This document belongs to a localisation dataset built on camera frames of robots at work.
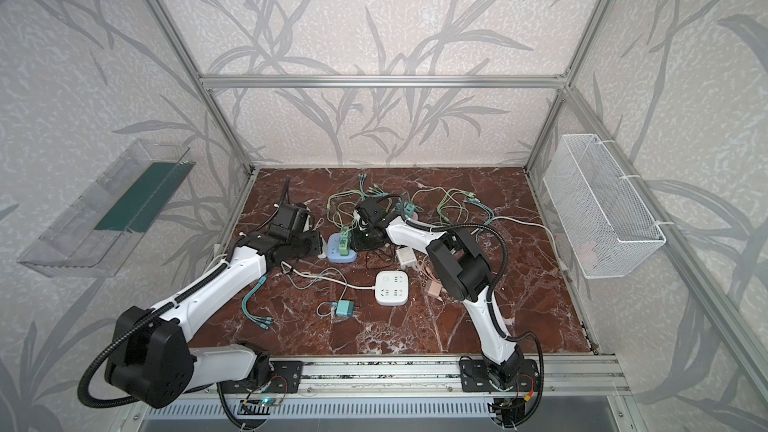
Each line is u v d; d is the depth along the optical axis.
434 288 0.87
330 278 0.91
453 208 1.07
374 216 0.79
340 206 1.04
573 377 0.76
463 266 0.55
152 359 0.40
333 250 0.93
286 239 0.64
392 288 0.87
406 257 0.93
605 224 0.62
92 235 0.64
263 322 0.82
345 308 0.82
